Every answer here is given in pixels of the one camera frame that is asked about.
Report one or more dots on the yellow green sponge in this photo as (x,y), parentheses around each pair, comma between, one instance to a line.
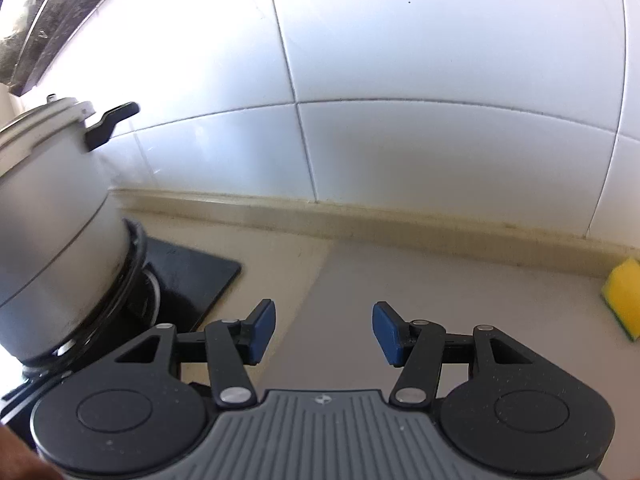
(621,293)

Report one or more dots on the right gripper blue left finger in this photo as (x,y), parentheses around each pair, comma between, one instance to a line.
(232,346)

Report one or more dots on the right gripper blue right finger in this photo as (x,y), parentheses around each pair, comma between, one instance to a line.
(416,348)

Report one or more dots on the silver pressure cooker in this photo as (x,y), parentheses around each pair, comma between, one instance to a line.
(63,241)

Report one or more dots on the black range hood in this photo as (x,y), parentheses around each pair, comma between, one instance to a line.
(33,32)

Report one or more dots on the person's right hand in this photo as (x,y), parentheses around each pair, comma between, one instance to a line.
(18,462)

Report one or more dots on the black glass gas stove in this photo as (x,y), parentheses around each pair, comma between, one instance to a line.
(159,283)

